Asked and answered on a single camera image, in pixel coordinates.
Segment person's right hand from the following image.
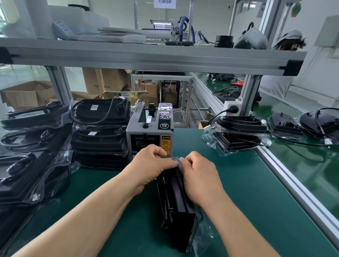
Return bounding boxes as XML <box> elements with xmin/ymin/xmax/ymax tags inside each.
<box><xmin>177</xmin><ymin>150</ymin><xmax>232</xmax><ymax>211</ymax></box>

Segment person's left hand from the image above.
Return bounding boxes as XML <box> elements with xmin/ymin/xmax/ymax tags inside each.
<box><xmin>121</xmin><ymin>143</ymin><xmax>180</xmax><ymax>198</ymax></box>

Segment group of bagged black lamps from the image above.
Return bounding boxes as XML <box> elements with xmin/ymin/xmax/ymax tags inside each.
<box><xmin>202</xmin><ymin>113</ymin><xmax>274</xmax><ymax>159</ymax></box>

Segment stack of bagged lamps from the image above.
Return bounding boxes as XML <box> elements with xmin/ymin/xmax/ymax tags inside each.
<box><xmin>0</xmin><ymin>147</ymin><xmax>81</xmax><ymax>212</ymax></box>

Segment unbagged black lamps with cables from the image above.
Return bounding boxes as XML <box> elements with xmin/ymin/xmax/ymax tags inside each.
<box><xmin>266</xmin><ymin>105</ymin><xmax>339</xmax><ymax>148</ymax></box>

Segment person's left forearm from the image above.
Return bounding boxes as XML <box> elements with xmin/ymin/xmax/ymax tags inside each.
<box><xmin>11</xmin><ymin>173</ymin><xmax>148</xmax><ymax>257</ymax></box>

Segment person's right forearm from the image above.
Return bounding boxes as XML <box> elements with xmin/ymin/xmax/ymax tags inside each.
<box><xmin>200</xmin><ymin>193</ymin><xmax>297</xmax><ymax>257</ymax></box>

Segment grey tape dispenser machine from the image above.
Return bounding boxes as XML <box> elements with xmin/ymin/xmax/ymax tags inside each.
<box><xmin>125</xmin><ymin>101</ymin><xmax>176</xmax><ymax>164</ymax></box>

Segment white power socket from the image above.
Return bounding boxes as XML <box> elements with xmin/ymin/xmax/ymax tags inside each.
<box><xmin>224</xmin><ymin>101</ymin><xmax>241</xmax><ymax>115</ymax></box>

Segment grey metal shelf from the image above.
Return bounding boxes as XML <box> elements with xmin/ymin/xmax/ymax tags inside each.
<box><xmin>0</xmin><ymin>37</ymin><xmax>307</xmax><ymax>78</ymax></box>

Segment black phone on shelf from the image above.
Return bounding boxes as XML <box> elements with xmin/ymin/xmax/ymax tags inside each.
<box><xmin>165</xmin><ymin>40</ymin><xmax>195</xmax><ymax>47</ymax></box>

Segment white flat scale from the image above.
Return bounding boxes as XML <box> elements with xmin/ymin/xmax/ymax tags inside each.
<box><xmin>72</xmin><ymin>26</ymin><xmax>148</xmax><ymax>44</ymax></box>

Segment black cup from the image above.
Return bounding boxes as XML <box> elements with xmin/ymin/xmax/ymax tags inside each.
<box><xmin>215</xmin><ymin>35</ymin><xmax>235</xmax><ymax>49</ymax></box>

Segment grey barcode scanner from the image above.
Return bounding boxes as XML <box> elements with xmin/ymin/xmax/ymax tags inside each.
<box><xmin>234</xmin><ymin>26</ymin><xmax>269</xmax><ymax>50</ymax></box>

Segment white handset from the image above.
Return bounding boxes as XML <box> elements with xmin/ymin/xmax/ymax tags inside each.
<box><xmin>52</xmin><ymin>21</ymin><xmax>75</xmax><ymax>41</ymax></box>

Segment white box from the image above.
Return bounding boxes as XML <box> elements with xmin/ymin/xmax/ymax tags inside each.
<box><xmin>47</xmin><ymin>5</ymin><xmax>111</xmax><ymax>35</ymax></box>

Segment white hanging sign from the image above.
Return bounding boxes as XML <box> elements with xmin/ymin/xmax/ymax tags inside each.
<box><xmin>153</xmin><ymin>0</ymin><xmax>177</xmax><ymax>9</ymax></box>

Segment bundle of black cables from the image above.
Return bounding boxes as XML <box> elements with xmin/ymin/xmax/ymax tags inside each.
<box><xmin>213</xmin><ymin>86</ymin><xmax>241</xmax><ymax>103</ymax></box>

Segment aluminium table edge rail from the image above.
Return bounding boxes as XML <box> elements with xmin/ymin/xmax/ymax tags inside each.
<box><xmin>251</xmin><ymin>145</ymin><xmax>339</xmax><ymax>250</ymax></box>

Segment aluminium workstation frame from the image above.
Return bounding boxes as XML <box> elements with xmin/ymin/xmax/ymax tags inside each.
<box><xmin>130</xmin><ymin>0</ymin><xmax>195</xmax><ymax>45</ymax></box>

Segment grey wall electrical box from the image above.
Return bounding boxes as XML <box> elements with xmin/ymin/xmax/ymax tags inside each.
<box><xmin>314</xmin><ymin>13</ymin><xmax>339</xmax><ymax>48</ymax></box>

